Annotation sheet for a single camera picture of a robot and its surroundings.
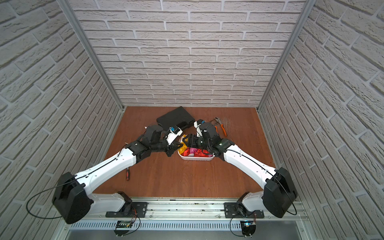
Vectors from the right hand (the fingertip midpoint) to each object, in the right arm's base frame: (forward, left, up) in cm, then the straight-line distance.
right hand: (188, 140), depth 78 cm
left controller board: (-35, +34, -22) cm, 53 cm away
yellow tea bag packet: (-4, +4, -3) cm, 6 cm away
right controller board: (-39, -27, -20) cm, 51 cm away
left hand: (-1, +2, -1) cm, 3 cm away
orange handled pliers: (+28, -22, -19) cm, 40 cm away
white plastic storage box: (-3, -3, -17) cm, 17 cm away
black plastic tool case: (+29, +10, -14) cm, 34 cm away
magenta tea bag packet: (+2, -2, -14) cm, 14 cm away
